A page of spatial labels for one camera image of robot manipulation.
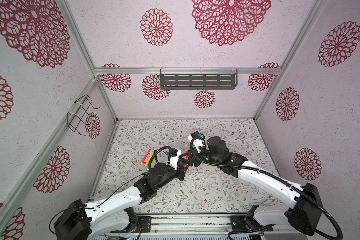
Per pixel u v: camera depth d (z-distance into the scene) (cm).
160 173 55
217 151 58
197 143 65
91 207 44
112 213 47
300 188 42
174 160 64
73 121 73
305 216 38
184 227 73
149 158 53
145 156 98
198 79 94
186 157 67
